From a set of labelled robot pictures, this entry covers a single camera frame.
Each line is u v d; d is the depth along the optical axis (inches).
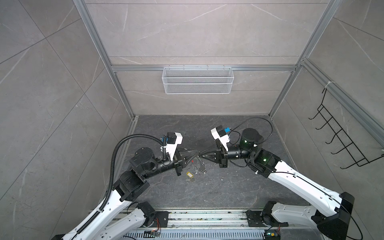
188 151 20.4
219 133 19.6
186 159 21.1
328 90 27.7
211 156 21.4
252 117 47.3
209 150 21.4
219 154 20.7
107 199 16.4
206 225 28.7
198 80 39.7
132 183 17.4
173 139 18.3
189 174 35.1
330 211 15.2
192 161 21.1
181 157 19.4
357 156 23.6
